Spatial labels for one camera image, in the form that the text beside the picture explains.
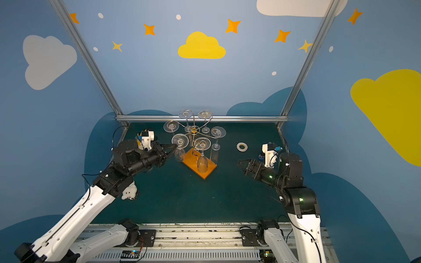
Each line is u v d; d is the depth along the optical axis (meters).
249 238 0.75
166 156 0.60
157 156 0.58
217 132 0.73
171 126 0.73
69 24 0.73
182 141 0.68
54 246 0.38
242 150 1.08
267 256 0.73
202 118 0.79
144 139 0.62
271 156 0.58
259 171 0.54
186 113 0.80
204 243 0.73
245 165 1.00
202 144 0.69
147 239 0.74
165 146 0.63
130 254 0.73
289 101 1.09
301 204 0.41
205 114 0.80
